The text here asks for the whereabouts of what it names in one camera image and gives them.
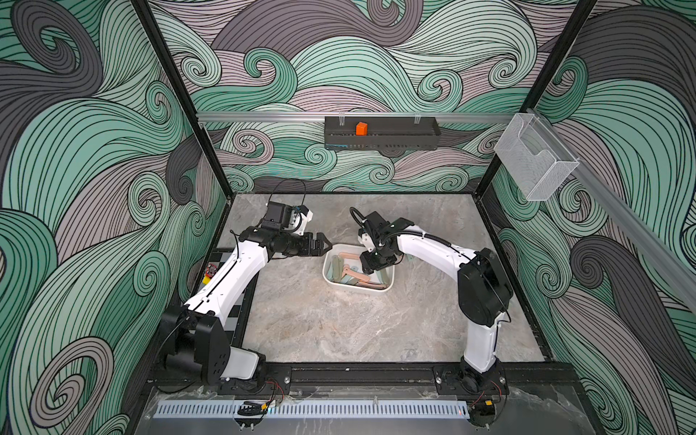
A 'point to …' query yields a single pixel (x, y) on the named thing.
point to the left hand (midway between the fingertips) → (319, 244)
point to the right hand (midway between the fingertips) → (374, 267)
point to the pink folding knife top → (362, 279)
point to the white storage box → (343, 267)
